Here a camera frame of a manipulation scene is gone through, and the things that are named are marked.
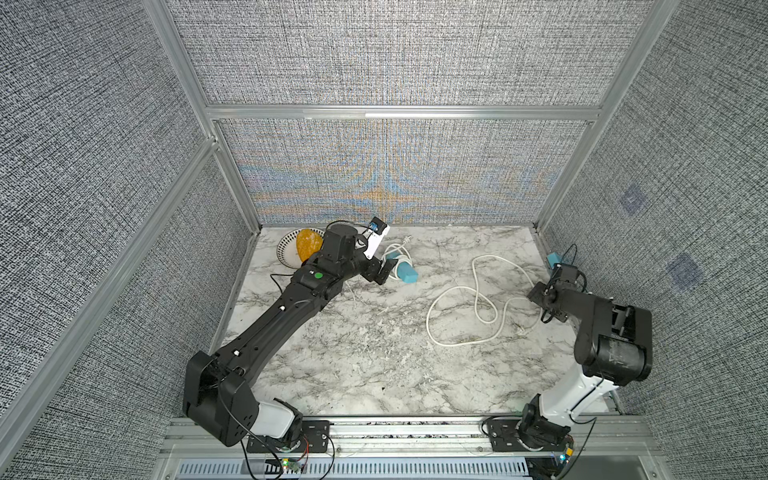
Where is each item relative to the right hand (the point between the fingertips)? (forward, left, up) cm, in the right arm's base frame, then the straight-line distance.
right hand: (549, 291), depth 97 cm
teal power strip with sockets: (+8, +47, +2) cm, 47 cm away
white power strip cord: (+12, +49, +2) cm, 50 cm away
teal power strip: (+17, -9, -4) cm, 20 cm away
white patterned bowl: (+19, +89, -1) cm, 91 cm away
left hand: (-1, +53, +25) cm, 58 cm away
